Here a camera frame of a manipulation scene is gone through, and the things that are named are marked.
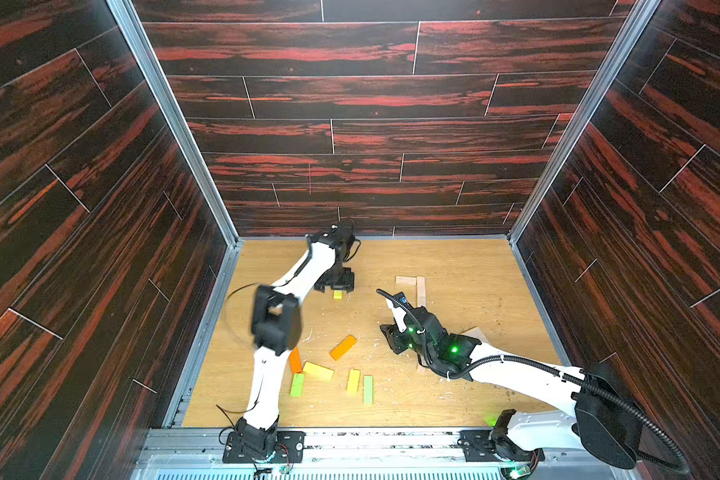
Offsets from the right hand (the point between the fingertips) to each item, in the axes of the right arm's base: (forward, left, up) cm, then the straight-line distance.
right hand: (392, 319), depth 83 cm
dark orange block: (-8, +29, -12) cm, 32 cm away
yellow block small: (-14, +11, -12) cm, 21 cm away
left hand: (+13, +16, -5) cm, 21 cm away
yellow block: (-11, +21, -12) cm, 27 cm away
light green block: (-16, +26, -11) cm, 33 cm away
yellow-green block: (+15, +18, -11) cm, 25 cm away
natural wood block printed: (+23, -7, -12) cm, 27 cm away
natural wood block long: (+18, -11, -11) cm, 23 cm away
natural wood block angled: (+3, -28, -13) cm, 31 cm away
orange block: (-3, +15, -13) cm, 20 cm away
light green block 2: (-16, +6, -12) cm, 21 cm away
